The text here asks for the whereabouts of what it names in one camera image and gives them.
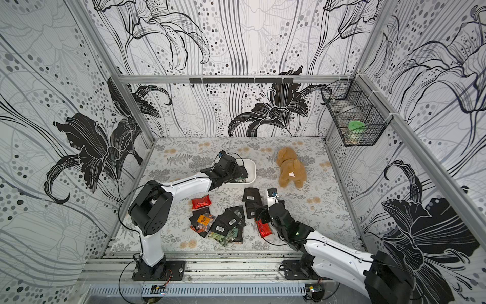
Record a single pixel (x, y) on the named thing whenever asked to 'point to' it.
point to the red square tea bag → (200, 202)
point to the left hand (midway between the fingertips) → (241, 172)
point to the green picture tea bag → (241, 180)
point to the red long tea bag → (264, 229)
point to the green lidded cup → (356, 132)
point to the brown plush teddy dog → (291, 169)
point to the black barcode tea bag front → (228, 220)
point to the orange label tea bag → (205, 221)
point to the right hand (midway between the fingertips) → (264, 201)
